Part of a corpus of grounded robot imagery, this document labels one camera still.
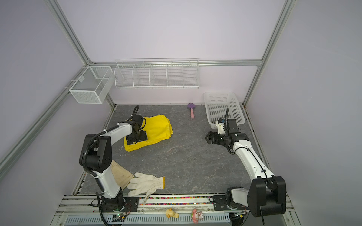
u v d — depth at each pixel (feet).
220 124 2.53
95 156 1.67
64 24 2.44
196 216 2.23
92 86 3.15
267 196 1.32
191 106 3.92
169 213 2.23
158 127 3.35
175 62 3.05
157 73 3.25
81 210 2.41
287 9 2.32
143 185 2.63
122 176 2.73
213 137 2.42
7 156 1.68
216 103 3.93
